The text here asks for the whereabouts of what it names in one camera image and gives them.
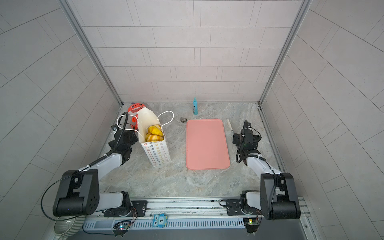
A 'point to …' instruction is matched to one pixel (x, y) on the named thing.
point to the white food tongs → (229, 122)
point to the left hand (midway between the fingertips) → (128, 133)
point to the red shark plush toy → (132, 111)
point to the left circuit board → (123, 226)
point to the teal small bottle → (195, 106)
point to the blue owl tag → (159, 220)
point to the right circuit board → (252, 224)
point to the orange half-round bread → (156, 129)
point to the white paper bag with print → (157, 150)
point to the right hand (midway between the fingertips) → (244, 134)
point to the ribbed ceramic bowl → (66, 226)
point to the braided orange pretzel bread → (150, 138)
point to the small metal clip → (183, 120)
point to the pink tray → (206, 144)
